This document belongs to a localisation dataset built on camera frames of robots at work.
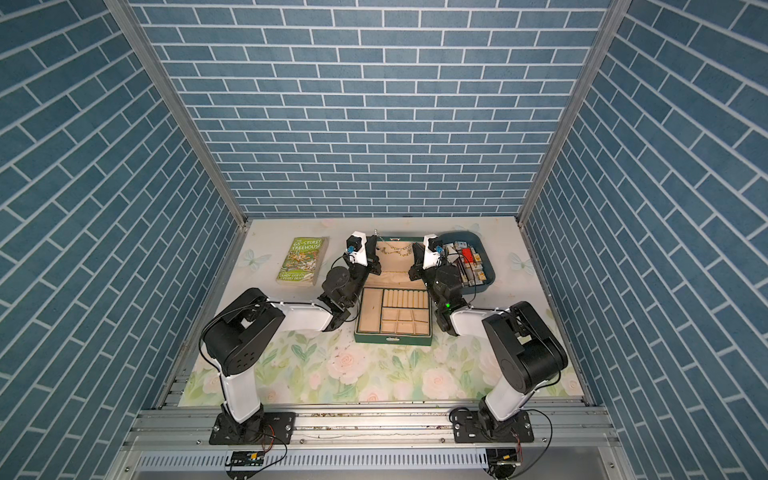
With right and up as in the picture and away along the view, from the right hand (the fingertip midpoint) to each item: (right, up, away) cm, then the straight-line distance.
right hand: (418, 246), depth 87 cm
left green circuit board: (-43, -52, -14) cm, 69 cm away
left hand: (-10, +2, -3) cm, 11 cm away
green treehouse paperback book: (-40, -6, +16) cm, 44 cm away
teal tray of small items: (+19, -2, +22) cm, 29 cm away
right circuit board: (+19, -50, -16) cm, 56 cm away
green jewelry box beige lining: (-8, -19, +4) cm, 21 cm away
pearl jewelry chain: (-7, -1, +3) cm, 8 cm away
